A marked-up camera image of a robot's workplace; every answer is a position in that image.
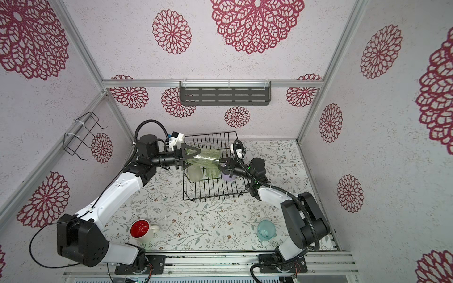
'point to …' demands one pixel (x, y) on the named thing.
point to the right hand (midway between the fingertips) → (213, 161)
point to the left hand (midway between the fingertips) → (199, 157)
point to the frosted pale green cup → (195, 173)
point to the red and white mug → (141, 230)
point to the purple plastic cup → (227, 178)
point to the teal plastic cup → (266, 230)
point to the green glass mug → (213, 171)
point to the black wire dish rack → (202, 179)
